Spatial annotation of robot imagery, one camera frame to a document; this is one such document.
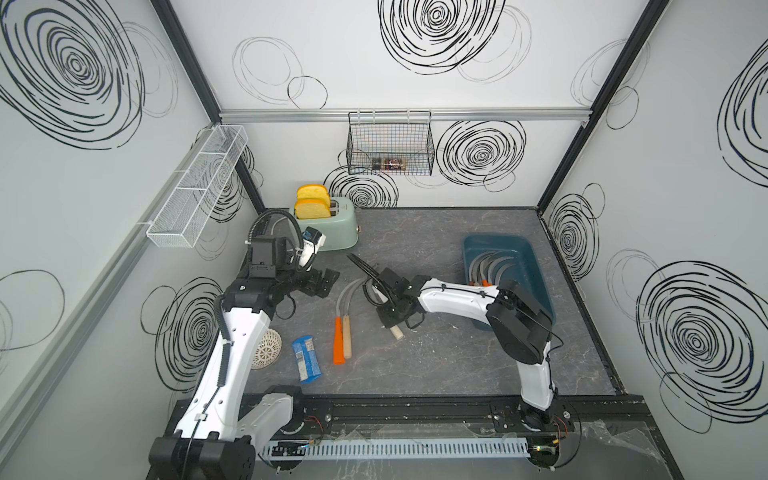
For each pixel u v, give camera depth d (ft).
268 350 2.76
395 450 3.16
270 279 1.77
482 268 3.34
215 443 1.20
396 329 2.79
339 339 2.78
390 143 3.22
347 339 2.78
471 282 3.23
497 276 3.25
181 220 2.35
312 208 3.07
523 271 3.30
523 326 1.62
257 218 3.87
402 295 2.23
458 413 2.49
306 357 2.70
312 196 3.17
